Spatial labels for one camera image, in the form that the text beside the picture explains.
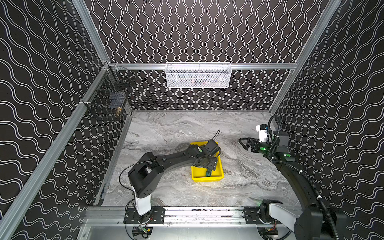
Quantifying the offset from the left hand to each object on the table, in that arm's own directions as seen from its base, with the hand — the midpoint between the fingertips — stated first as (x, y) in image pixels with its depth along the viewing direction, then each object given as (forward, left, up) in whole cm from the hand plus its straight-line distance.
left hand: (216, 166), depth 83 cm
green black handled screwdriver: (-2, +4, -5) cm, 7 cm away
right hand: (+11, -16, +10) cm, 22 cm away
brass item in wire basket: (+19, +54, +24) cm, 62 cm away
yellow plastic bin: (-2, +10, -6) cm, 12 cm away
